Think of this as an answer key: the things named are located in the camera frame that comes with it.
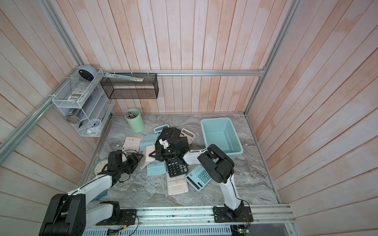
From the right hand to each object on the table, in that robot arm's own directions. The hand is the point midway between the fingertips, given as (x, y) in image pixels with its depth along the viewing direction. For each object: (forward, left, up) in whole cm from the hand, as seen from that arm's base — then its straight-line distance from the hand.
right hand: (149, 156), depth 85 cm
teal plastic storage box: (+27, -47, -11) cm, 56 cm away
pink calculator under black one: (-14, -17, -8) cm, 23 cm away
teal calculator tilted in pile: (+15, +5, -5) cm, 16 cm away
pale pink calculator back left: (+14, +16, -8) cm, 23 cm away
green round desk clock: (-3, +33, -7) cm, 34 cm away
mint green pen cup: (+26, +15, -1) cm, 30 cm away
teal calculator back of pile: (+25, -1, -6) cm, 25 cm away
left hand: (0, +6, -5) cm, 8 cm away
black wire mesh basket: (+48, +28, +13) cm, 58 cm away
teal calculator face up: (-9, -29, -9) cm, 32 cm away
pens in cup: (+26, +17, +8) cm, 32 cm away
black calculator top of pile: (+19, -10, -3) cm, 21 cm away
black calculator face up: (-3, -16, -7) cm, 18 cm away
